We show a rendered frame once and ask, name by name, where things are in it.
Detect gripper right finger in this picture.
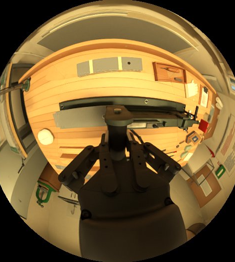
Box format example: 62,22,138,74
127,131,182,193

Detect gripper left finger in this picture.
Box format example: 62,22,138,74
58,131,118,195

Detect silver anvil plate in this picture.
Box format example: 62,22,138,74
127,122,163,130

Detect grey board sheet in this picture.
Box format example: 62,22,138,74
53,108,110,130

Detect cork notice board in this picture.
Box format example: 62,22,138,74
187,164,222,209

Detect grey board with cream stripes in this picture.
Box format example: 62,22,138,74
76,56,143,78

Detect white sheet with hook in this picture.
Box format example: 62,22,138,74
58,191,81,216

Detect pale green pad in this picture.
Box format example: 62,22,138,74
179,144,193,158

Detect green clamp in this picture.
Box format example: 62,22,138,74
35,179,55,208

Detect brown box with blue label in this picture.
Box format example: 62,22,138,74
185,131,203,145

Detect white round disc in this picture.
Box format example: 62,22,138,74
37,128,54,146

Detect red box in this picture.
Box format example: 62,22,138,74
198,119,210,133

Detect grey box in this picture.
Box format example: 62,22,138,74
208,104,216,122

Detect brown wooden tray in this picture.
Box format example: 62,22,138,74
152,61,187,84

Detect brown clipboard with paper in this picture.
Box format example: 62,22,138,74
198,85,210,108

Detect dark framed door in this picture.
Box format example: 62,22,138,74
7,63,36,158

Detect green flange with rod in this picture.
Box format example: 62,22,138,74
0,78,31,97

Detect grey ceiling panel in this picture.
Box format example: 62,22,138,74
36,17,199,56

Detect dark cylinder post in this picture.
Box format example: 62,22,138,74
107,124,129,161

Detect wooden rail strip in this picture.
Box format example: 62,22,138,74
59,146,102,165

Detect grey wire frame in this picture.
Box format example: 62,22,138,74
192,159,216,187

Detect wall poster with text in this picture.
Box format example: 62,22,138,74
219,114,235,177

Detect brown-handled knife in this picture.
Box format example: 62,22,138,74
160,66,181,74

